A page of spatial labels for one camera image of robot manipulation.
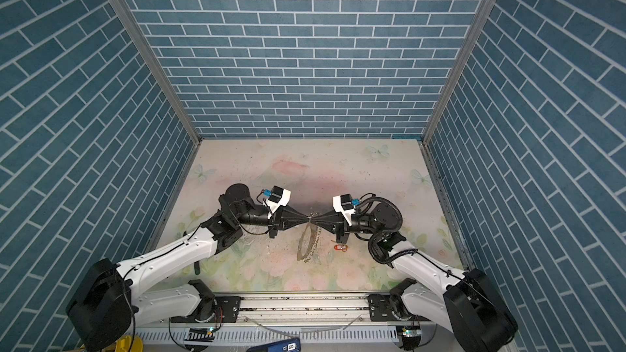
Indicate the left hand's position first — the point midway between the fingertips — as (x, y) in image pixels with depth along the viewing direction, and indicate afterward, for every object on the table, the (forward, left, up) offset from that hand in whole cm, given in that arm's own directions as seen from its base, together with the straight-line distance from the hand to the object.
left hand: (310, 225), depth 66 cm
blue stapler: (-25, +4, -21) cm, 33 cm away
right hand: (0, -2, -1) cm, 2 cm away
